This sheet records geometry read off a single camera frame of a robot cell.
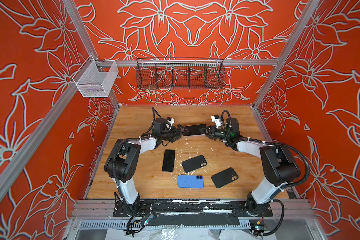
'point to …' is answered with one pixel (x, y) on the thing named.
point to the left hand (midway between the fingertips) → (185, 132)
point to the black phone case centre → (193, 163)
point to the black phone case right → (224, 177)
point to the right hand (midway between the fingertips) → (198, 130)
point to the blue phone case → (190, 181)
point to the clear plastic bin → (96, 78)
